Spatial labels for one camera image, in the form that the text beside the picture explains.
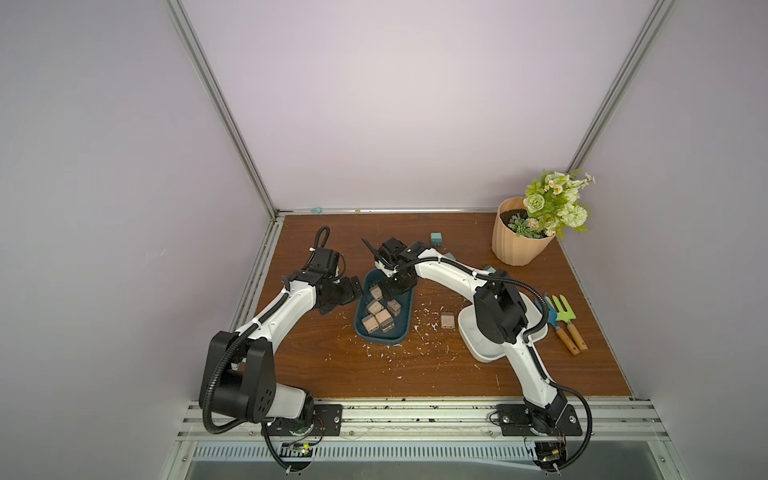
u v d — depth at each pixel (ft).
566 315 2.99
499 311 1.84
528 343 1.90
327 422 2.39
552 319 2.95
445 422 2.43
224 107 2.89
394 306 2.94
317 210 4.14
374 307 2.96
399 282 2.67
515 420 2.38
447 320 2.90
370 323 2.87
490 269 3.29
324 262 2.29
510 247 3.13
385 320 2.80
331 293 2.42
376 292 3.04
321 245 2.60
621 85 2.73
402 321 2.85
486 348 2.68
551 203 2.80
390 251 2.53
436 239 3.60
